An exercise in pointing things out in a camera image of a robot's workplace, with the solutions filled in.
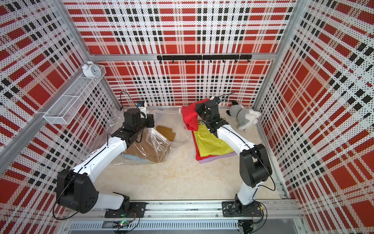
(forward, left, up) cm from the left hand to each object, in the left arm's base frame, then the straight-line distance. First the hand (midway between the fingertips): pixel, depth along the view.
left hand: (154, 114), depth 84 cm
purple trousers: (-17, -38, -22) cm, 47 cm away
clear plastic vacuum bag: (+11, -6, -17) cm, 21 cm away
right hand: (+6, -25, +3) cm, 26 cm away
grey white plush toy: (+10, -59, -15) cm, 62 cm away
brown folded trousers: (-15, 0, -9) cm, 18 cm away
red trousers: (-1, -21, +1) cm, 21 cm away
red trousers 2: (-13, -25, -20) cm, 34 cm away
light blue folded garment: (-20, +10, -17) cm, 28 cm away
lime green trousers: (-10, -33, -17) cm, 38 cm away
